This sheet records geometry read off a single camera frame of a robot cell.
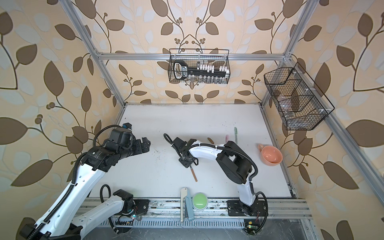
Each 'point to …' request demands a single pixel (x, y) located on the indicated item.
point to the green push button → (200, 201)
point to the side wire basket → (302, 105)
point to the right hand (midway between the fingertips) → (188, 161)
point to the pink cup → (270, 155)
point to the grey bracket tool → (185, 194)
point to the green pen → (236, 134)
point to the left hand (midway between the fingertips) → (143, 143)
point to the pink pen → (226, 138)
